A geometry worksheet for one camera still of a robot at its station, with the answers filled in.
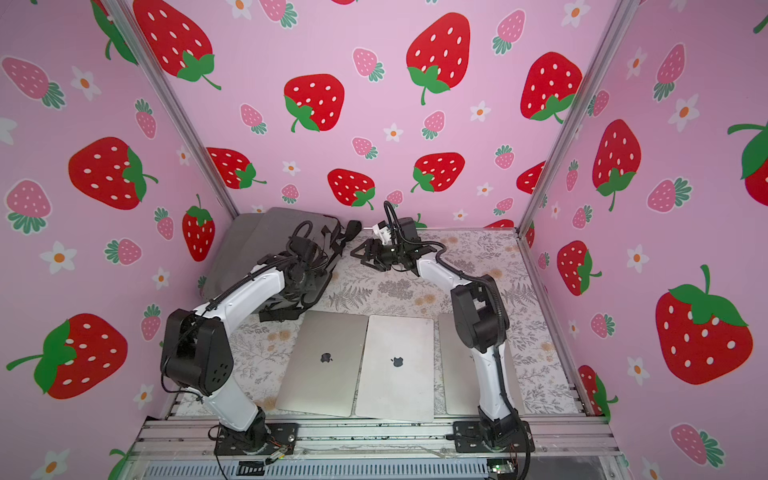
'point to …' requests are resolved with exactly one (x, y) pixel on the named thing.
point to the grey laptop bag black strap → (336, 239)
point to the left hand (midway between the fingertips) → (305, 284)
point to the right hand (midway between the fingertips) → (349, 262)
